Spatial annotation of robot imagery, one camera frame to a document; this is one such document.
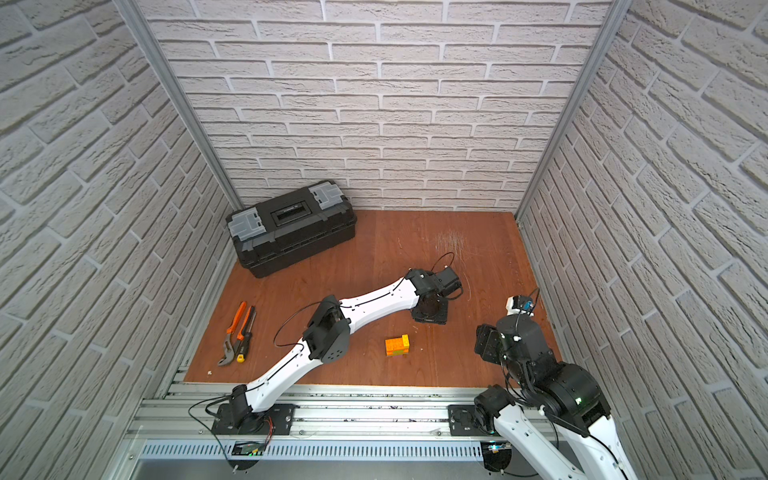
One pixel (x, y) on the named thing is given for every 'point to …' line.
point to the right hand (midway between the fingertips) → (493, 332)
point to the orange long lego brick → (395, 347)
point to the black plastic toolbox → (290, 227)
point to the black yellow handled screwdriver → (248, 336)
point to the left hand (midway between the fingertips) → (446, 320)
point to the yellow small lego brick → (406, 341)
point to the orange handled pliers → (229, 353)
